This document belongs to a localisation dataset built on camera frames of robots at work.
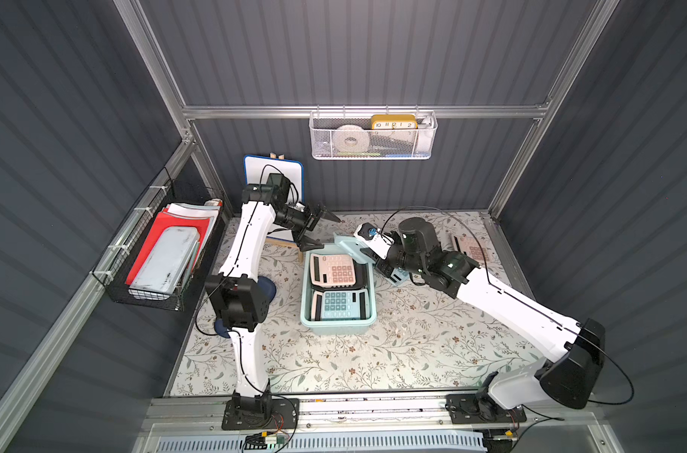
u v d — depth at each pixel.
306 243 0.77
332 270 0.91
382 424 0.73
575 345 0.41
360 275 0.91
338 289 0.89
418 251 0.56
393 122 0.87
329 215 0.73
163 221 0.77
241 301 0.53
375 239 0.60
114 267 0.61
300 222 0.73
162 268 0.66
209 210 0.79
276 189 0.63
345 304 0.85
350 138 0.84
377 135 0.91
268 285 0.95
